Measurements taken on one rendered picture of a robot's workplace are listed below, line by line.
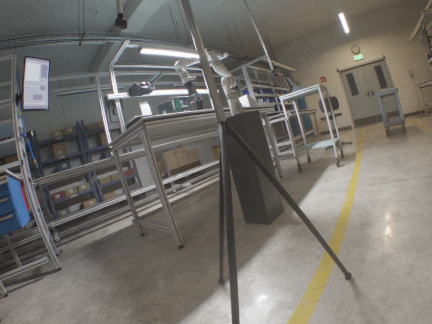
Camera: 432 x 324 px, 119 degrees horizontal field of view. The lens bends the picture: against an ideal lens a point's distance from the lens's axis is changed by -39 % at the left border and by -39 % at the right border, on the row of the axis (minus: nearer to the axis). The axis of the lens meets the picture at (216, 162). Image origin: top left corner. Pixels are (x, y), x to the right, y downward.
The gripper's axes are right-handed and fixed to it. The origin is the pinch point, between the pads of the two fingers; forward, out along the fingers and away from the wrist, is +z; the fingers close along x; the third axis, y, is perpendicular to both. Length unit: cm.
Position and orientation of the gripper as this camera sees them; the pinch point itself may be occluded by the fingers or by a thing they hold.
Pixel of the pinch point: (198, 99)
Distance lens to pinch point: 177.3
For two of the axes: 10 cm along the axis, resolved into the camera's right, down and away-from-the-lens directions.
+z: 4.3, 8.6, 2.7
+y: -7.3, 1.5, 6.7
